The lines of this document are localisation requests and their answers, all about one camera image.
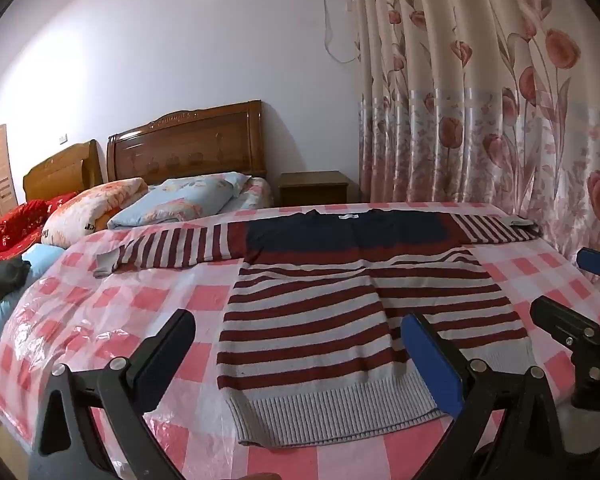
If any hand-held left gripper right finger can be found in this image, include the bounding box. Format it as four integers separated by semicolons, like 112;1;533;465
401;312;581;480

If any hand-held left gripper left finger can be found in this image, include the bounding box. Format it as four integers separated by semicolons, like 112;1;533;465
30;308;197;480

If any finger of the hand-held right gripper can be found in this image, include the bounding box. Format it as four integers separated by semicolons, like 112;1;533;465
576;247;600;283
530;296;600;408

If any red white striped sweater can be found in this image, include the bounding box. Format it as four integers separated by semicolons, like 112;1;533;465
94;208;540;448

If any pink checked bed cover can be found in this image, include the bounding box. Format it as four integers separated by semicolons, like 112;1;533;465
0;176;593;480

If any light blue floral pillow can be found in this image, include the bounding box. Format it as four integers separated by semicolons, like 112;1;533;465
107;172;252;230

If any orange floral pillow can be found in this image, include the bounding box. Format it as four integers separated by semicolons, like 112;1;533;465
41;178;149;248

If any black cloth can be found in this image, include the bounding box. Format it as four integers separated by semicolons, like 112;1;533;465
0;257;31;305

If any red blanket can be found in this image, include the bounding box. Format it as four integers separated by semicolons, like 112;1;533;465
0;192;78;288

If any small wooden headboard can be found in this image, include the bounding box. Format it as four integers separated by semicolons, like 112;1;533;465
22;140;104;206

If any floral tulip curtain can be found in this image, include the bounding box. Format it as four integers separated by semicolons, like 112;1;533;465
345;0;600;281

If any wooden nightstand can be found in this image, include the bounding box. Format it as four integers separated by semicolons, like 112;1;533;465
278;170;351;208

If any large wooden headboard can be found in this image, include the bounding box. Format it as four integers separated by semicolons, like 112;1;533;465
106;100;268;183

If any white air conditioner cable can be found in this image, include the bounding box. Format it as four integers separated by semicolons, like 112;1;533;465
322;0;362;64

